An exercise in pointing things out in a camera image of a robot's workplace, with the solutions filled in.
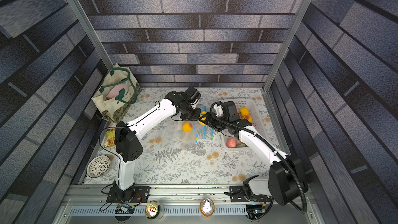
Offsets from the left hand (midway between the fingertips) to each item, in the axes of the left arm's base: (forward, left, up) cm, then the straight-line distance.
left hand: (200, 118), depth 83 cm
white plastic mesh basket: (+17, -34, -9) cm, 39 cm away
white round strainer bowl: (-21, +55, -16) cm, 61 cm away
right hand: (-1, -1, +1) cm, 2 cm away
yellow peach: (+1, +8, -10) cm, 13 cm away
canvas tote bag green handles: (+16, +49, +4) cm, 52 cm away
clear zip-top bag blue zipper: (-1, +12, -14) cm, 18 cm away
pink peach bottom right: (-9, -18, -11) cm, 23 cm away
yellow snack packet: (-4, +53, -12) cm, 55 cm away
